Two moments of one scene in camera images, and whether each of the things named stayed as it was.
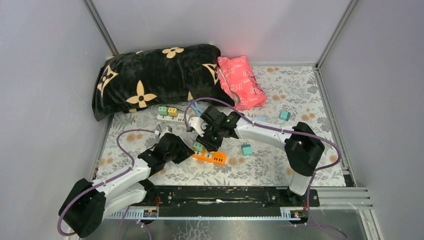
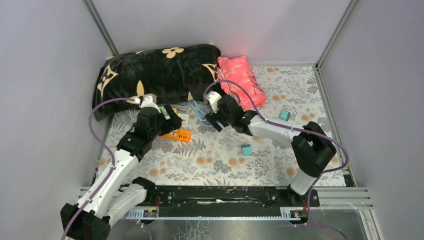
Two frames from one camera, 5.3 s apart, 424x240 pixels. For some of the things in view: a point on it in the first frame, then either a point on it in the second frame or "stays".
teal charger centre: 246,149 stays
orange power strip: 216,157 -> 181,135
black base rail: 231,196 stays
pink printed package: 237,76 stays
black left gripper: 185,151 -> 175,122
